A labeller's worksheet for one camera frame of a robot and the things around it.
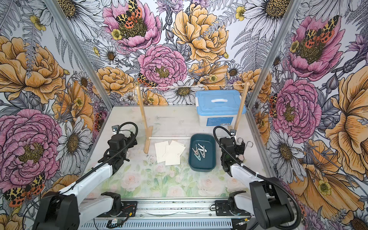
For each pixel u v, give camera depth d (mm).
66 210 406
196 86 1118
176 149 973
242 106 782
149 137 1015
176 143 997
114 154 596
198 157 916
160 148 972
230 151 623
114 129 725
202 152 940
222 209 737
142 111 807
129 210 731
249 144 985
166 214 742
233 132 758
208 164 889
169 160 919
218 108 977
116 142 637
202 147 965
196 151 941
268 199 427
